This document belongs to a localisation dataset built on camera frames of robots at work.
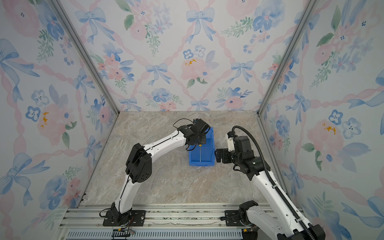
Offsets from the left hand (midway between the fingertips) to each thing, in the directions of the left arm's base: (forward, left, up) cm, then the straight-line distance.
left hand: (204, 138), depth 91 cm
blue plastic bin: (-3, -1, -15) cm, 15 cm away
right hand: (-12, -9, +6) cm, 16 cm away
